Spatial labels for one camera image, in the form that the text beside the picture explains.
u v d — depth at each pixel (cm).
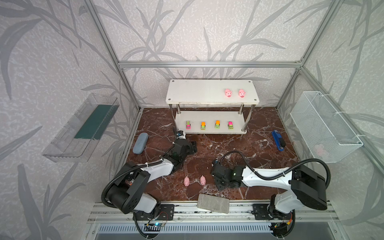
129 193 43
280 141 96
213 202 74
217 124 100
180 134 79
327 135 63
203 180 83
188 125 99
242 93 79
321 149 73
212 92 81
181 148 68
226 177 63
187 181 82
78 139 64
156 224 71
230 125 99
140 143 97
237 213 75
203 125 99
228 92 77
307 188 42
